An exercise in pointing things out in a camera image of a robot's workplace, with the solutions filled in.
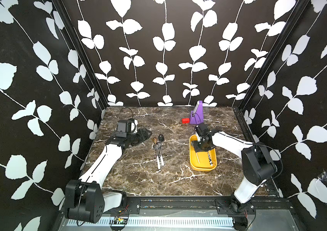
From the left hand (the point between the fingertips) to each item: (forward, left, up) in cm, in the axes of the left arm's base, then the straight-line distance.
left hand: (149, 133), depth 83 cm
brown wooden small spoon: (+7, -2, -18) cm, 20 cm away
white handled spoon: (-10, -7, -18) cm, 21 cm away
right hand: (-3, -29, -14) cm, 33 cm away
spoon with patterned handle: (-11, -38, -17) cm, 43 cm away
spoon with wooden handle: (-9, -30, -17) cm, 36 cm away
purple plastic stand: (+22, -34, -13) cm, 43 cm away
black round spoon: (+7, -7, -17) cm, 20 cm away
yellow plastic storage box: (-11, -33, -17) cm, 39 cm away
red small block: (+22, -26, -17) cm, 38 cm away
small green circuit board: (-40, +15, -18) cm, 46 cm away
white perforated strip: (-42, -6, -18) cm, 46 cm away
